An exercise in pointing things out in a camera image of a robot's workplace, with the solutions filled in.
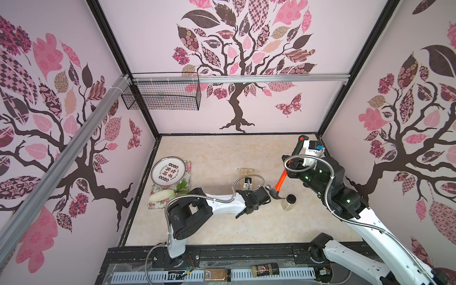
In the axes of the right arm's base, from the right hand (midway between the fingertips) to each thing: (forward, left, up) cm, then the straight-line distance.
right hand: (285, 155), depth 66 cm
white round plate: (+15, +58, -32) cm, 68 cm away
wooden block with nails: (+12, +12, -31) cm, 35 cm away
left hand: (-4, +13, -34) cm, 36 cm away
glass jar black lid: (-8, -6, -27) cm, 29 cm away
